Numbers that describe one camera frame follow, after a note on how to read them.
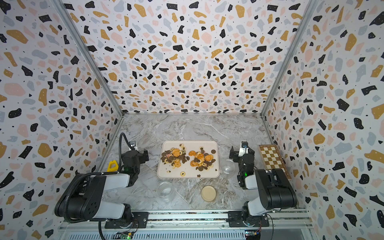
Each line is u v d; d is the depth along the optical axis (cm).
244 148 78
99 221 56
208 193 82
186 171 91
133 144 81
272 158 95
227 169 90
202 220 76
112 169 90
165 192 83
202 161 92
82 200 43
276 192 45
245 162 70
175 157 95
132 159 70
